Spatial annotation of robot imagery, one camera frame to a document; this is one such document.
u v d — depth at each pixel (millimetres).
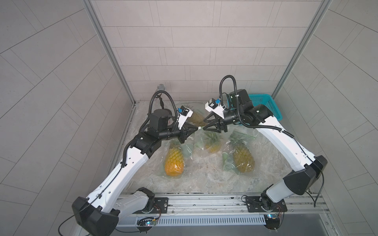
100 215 353
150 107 488
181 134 583
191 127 642
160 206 710
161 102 979
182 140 577
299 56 888
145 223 657
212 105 550
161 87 852
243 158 771
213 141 739
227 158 818
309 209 709
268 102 1086
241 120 524
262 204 656
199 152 785
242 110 533
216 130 589
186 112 559
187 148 844
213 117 630
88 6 698
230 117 576
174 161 756
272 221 688
